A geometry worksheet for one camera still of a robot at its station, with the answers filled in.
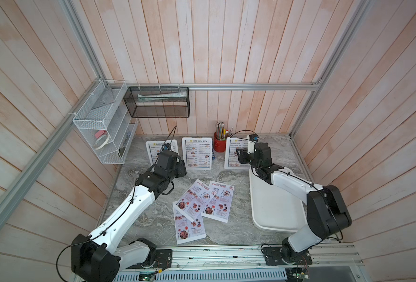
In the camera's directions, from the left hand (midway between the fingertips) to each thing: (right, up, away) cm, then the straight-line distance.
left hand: (179, 167), depth 80 cm
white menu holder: (-18, +12, +10) cm, 24 cm away
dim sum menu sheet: (-13, +9, +7) cm, 18 cm away
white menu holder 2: (+24, +4, +18) cm, 31 cm away
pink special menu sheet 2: (+19, -21, +9) cm, 30 cm away
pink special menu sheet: (+3, -31, +2) cm, 31 cm away
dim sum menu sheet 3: (+27, +11, +13) cm, 32 cm away
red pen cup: (+21, +16, +27) cm, 38 cm away
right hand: (+30, +9, +11) cm, 34 cm away
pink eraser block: (-38, +16, +2) cm, 41 cm away
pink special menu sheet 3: (+6, -18, +11) cm, 22 cm away
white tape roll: (-38, +12, +2) cm, 39 cm away
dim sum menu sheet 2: (+8, +6, +15) cm, 19 cm away
